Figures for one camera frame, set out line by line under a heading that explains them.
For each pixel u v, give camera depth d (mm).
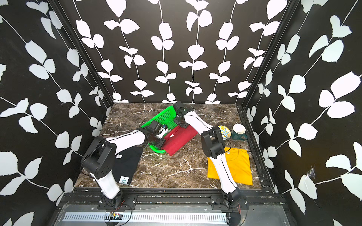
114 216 706
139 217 701
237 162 870
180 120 764
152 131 745
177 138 897
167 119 1084
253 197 776
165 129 866
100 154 478
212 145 612
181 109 814
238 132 910
